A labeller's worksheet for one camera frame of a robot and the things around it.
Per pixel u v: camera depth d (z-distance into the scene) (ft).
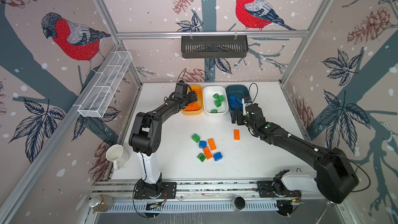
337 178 1.34
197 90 3.77
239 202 2.07
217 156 2.73
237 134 3.03
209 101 3.57
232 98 3.50
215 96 3.62
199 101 3.44
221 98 3.58
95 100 2.34
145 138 1.65
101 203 2.08
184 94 2.56
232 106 3.42
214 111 3.31
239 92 3.71
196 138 2.95
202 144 2.89
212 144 2.87
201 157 2.69
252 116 2.10
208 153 2.81
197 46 3.51
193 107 3.46
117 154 2.55
